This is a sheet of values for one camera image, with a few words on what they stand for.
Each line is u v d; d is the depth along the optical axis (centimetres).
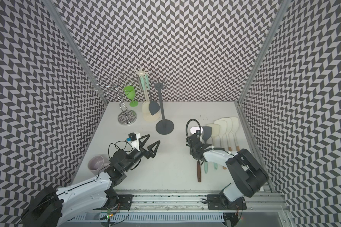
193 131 83
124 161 57
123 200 72
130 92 102
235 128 100
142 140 74
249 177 43
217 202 71
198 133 80
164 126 102
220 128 99
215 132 96
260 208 71
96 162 81
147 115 100
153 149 66
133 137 63
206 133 96
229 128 99
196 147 69
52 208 40
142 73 81
